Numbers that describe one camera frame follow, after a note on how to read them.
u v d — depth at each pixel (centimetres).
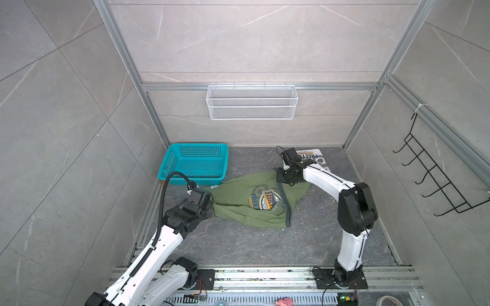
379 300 68
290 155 76
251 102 101
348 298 70
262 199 96
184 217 51
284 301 66
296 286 73
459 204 58
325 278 73
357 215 50
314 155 113
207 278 73
